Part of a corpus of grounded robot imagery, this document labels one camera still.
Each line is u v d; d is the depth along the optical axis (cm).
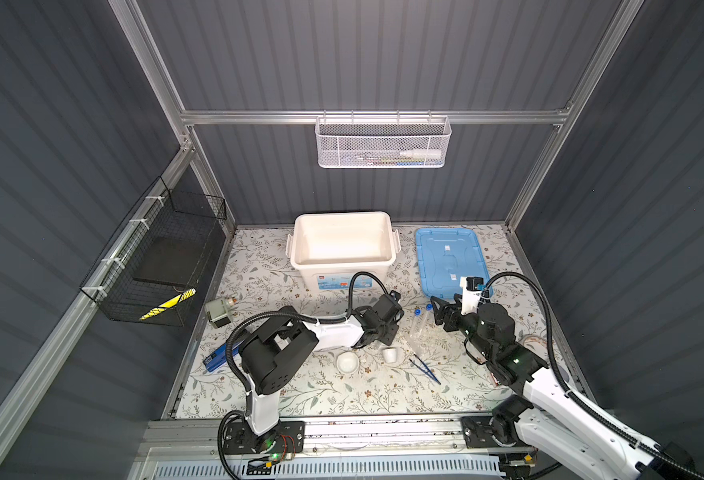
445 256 111
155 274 69
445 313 70
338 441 74
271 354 49
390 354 84
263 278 105
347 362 85
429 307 79
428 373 84
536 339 89
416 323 90
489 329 59
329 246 110
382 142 123
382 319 72
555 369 54
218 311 91
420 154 91
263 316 47
